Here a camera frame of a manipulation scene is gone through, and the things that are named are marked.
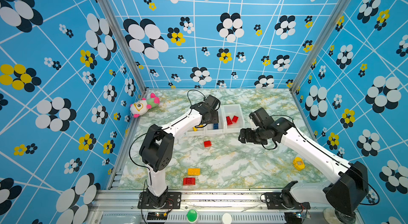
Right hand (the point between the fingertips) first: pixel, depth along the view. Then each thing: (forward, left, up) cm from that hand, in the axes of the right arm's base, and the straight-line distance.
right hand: (246, 139), depth 80 cm
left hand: (+15, +16, -3) cm, 22 cm away
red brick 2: (-17, +29, -12) cm, 35 cm away
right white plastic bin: (+20, +5, -11) cm, 24 cm away
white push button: (-33, +11, -6) cm, 35 cm away
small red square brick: (+3, +20, -12) cm, 24 cm away
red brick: (+20, +3, -11) cm, 23 cm away
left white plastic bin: (+9, +23, -9) cm, 27 cm away
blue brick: (+15, +15, -12) cm, 24 cm away
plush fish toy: (+25, +63, -5) cm, 68 cm away
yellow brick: (+12, +28, -10) cm, 32 cm away
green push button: (-32, +25, -4) cm, 41 cm away
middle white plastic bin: (+13, +13, -11) cm, 22 cm away
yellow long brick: (-13, +28, -12) cm, 32 cm away
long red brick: (+18, +7, -10) cm, 21 cm away
